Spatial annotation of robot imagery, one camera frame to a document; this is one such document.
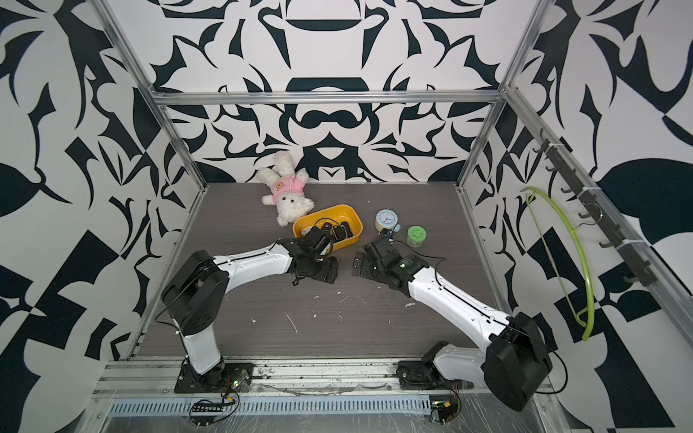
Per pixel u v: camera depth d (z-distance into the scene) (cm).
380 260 61
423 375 67
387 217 105
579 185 60
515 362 40
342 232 102
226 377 73
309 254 72
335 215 108
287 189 108
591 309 57
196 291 50
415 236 99
